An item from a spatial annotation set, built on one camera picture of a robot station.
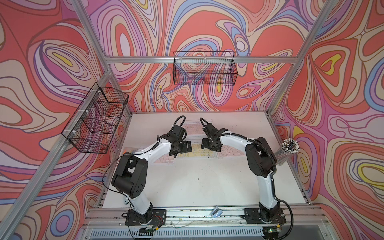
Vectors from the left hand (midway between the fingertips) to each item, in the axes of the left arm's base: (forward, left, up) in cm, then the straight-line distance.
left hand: (187, 149), depth 91 cm
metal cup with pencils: (-5, -56, +11) cm, 57 cm away
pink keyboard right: (+2, -27, -4) cm, 27 cm away
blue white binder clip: (-33, -16, -5) cm, 37 cm away
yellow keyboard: (+2, -7, -5) cm, 9 cm away
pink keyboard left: (-4, +14, -5) cm, 15 cm away
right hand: (+3, -14, -6) cm, 16 cm away
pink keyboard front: (+21, -5, -4) cm, 21 cm away
